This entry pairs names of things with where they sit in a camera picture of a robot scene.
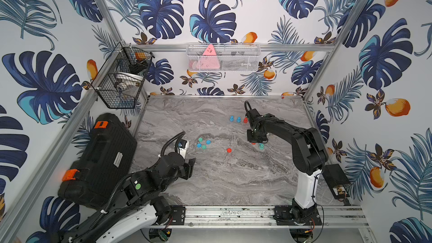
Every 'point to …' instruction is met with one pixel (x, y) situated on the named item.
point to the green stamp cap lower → (203, 147)
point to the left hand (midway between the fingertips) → (189, 156)
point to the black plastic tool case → (107, 158)
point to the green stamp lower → (261, 147)
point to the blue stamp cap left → (198, 145)
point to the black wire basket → (120, 81)
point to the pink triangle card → (208, 59)
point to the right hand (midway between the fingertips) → (253, 139)
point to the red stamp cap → (229, 150)
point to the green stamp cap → (200, 139)
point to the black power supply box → (336, 181)
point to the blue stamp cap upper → (208, 142)
